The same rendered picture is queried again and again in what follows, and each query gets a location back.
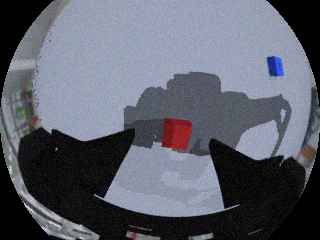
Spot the red block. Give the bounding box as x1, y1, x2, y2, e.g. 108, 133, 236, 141
161, 117, 193, 151

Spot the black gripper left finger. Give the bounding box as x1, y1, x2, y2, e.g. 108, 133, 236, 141
51, 129, 135, 199

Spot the blue block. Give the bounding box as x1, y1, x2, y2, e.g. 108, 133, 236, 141
267, 56, 284, 76

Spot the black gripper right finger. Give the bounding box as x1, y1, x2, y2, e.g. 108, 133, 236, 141
209, 139, 284, 209

